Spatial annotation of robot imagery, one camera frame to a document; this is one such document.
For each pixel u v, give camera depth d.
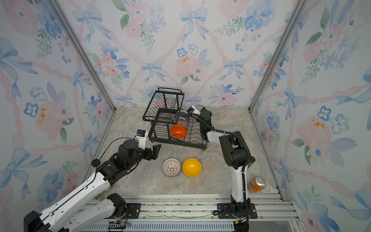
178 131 1.00
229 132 0.59
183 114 1.09
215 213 0.73
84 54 0.86
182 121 1.05
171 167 0.88
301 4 0.68
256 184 0.72
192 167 0.85
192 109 0.88
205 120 0.77
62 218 0.41
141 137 0.64
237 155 0.55
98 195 0.48
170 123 0.81
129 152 0.55
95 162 0.82
